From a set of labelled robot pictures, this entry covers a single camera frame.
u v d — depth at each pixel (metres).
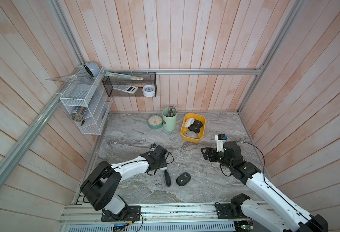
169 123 1.04
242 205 0.62
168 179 0.81
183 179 0.83
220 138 0.70
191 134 1.01
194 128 1.07
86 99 0.69
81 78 0.86
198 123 1.10
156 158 0.69
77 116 0.76
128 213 0.73
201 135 1.02
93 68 0.83
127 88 0.98
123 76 0.90
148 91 0.93
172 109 0.98
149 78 1.00
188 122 1.08
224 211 0.73
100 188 0.43
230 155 0.59
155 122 1.11
